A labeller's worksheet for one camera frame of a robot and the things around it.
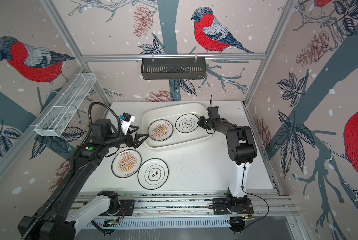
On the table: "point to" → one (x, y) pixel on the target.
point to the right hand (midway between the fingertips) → (198, 123)
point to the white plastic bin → (178, 139)
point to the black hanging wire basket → (173, 68)
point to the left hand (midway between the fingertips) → (141, 131)
